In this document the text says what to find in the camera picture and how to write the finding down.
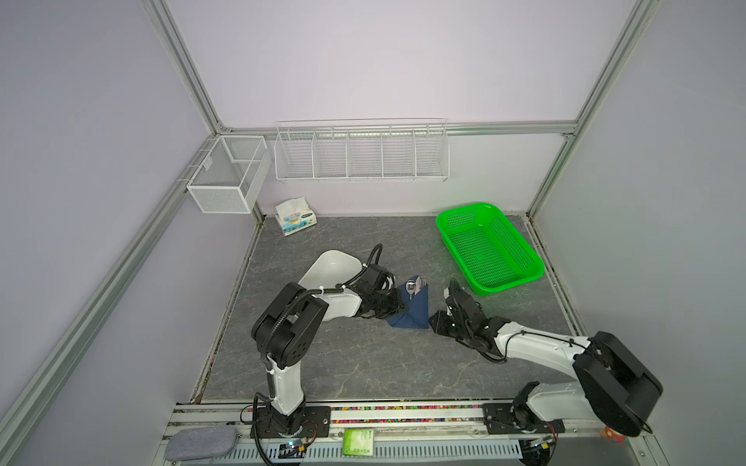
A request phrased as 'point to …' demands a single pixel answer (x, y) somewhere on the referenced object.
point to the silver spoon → (410, 286)
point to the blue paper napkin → (415, 293)
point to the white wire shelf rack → (362, 149)
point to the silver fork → (423, 282)
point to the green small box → (358, 442)
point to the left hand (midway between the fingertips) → (410, 310)
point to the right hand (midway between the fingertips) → (431, 322)
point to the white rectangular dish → (335, 268)
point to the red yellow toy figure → (613, 435)
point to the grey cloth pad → (200, 442)
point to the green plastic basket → (488, 249)
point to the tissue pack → (294, 215)
